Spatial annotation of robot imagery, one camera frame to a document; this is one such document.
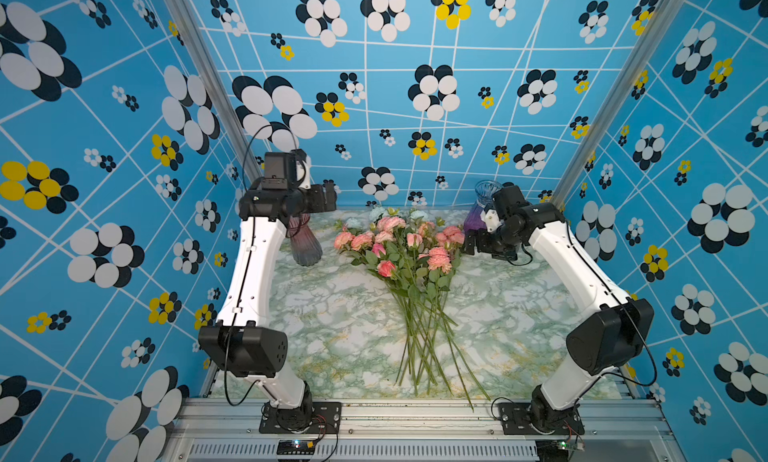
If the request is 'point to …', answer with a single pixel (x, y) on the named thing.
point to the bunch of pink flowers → (412, 254)
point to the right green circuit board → (553, 451)
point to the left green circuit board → (295, 447)
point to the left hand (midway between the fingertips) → (324, 191)
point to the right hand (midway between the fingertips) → (481, 249)
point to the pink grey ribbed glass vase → (306, 248)
